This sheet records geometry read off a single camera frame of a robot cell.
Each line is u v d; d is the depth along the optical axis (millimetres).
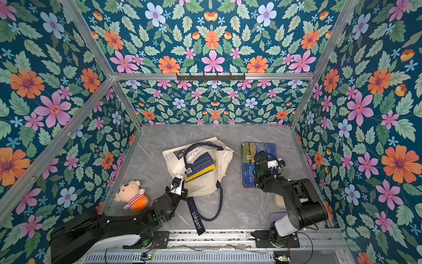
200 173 932
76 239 425
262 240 734
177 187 674
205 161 963
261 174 723
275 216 786
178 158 817
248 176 907
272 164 815
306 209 435
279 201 833
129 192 817
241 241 746
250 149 985
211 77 926
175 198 717
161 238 737
